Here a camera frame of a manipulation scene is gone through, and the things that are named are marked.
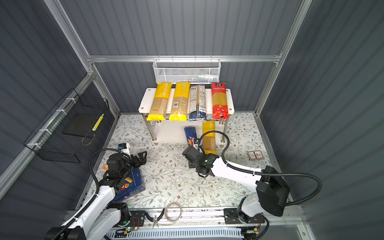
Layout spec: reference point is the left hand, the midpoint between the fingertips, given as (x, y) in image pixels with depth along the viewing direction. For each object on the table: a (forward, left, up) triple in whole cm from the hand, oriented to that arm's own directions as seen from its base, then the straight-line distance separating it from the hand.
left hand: (139, 153), depth 85 cm
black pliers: (-31, -10, -12) cm, 35 cm away
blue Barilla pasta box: (-16, +2, -5) cm, 17 cm away
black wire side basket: (+3, +32, +17) cm, 37 cm away
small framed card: (0, -71, -8) cm, 72 cm away
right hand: (-5, -32, 0) cm, 32 cm away
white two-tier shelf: (+10, -19, +23) cm, 31 cm away
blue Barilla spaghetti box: (+9, -31, +3) cm, 32 cm away
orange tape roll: (-1, +23, -11) cm, 26 cm away
